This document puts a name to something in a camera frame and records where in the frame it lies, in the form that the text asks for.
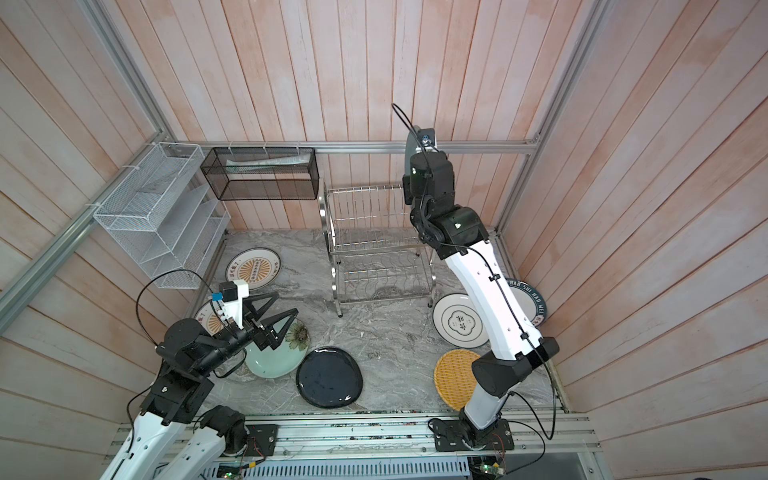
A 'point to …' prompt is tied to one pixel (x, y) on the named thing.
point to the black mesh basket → (262, 173)
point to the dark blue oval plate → (329, 378)
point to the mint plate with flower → (273, 363)
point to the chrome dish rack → (374, 252)
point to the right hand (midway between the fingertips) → (428, 168)
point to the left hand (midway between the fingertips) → (288, 310)
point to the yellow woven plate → (454, 377)
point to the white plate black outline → (457, 322)
